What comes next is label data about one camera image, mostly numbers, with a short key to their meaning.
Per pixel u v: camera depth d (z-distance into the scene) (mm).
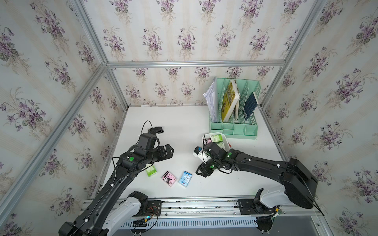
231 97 933
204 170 700
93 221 379
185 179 803
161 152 649
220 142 928
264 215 722
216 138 932
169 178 804
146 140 546
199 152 730
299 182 446
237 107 1012
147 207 729
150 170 838
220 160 627
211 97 885
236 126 987
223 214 730
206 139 936
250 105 1043
